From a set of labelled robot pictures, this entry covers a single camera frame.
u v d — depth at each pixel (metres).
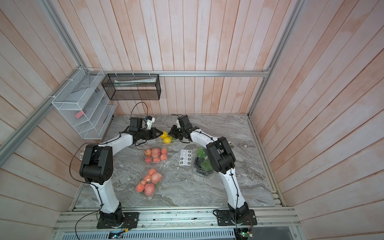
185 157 0.96
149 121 0.90
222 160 0.58
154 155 0.93
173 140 1.02
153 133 0.86
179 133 0.83
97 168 0.51
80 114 0.83
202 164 0.86
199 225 0.73
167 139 1.00
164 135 0.98
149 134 0.86
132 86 1.04
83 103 0.72
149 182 0.82
